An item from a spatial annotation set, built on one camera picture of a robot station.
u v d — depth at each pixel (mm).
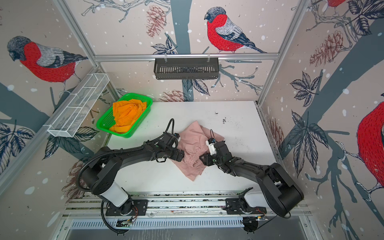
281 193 422
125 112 1074
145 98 1153
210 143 801
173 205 753
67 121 714
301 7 727
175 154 816
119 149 518
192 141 936
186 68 1051
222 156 687
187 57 1007
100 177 447
